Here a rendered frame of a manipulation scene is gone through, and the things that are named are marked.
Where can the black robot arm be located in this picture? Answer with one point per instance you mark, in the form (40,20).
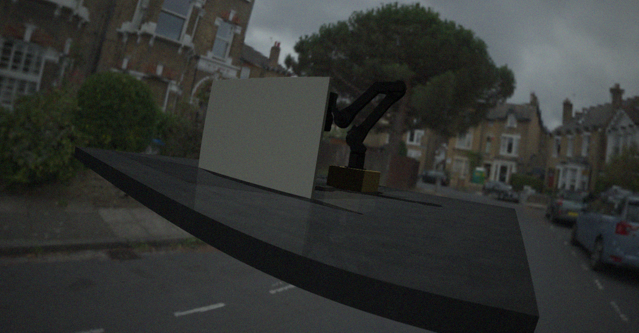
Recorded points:
(343,118)

